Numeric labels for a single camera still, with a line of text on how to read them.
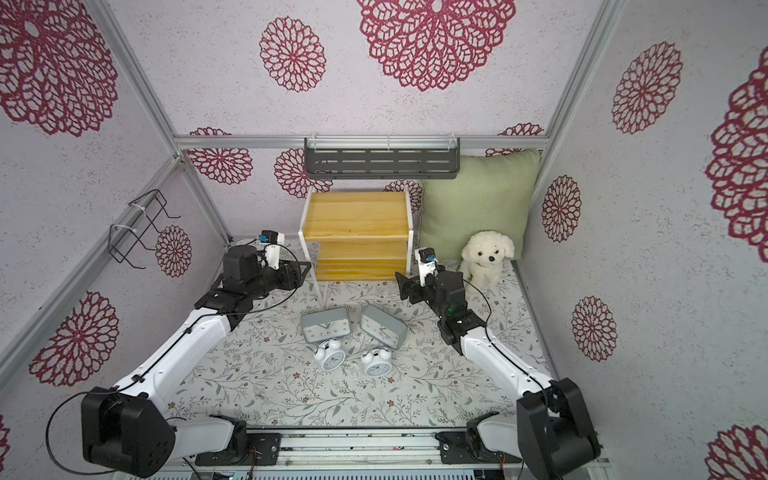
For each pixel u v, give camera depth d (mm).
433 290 705
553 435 405
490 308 1008
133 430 393
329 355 816
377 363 812
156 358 456
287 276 699
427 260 687
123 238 729
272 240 689
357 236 761
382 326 881
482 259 925
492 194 967
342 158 930
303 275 759
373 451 754
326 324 891
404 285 728
